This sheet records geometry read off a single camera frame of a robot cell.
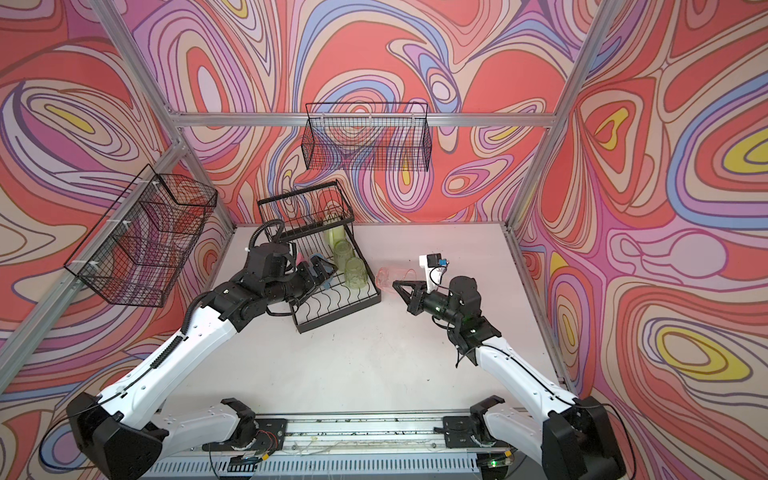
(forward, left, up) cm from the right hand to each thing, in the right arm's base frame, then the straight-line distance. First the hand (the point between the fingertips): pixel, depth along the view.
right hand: (395, 291), depth 75 cm
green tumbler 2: (+26, +17, -13) cm, 33 cm away
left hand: (+3, +15, +5) cm, 16 cm away
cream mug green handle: (+31, +20, -12) cm, 39 cm away
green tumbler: (+16, +12, -13) cm, 24 cm away
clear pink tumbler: (+8, +2, -5) cm, 10 cm away
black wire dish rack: (+49, +31, -20) cm, 61 cm away
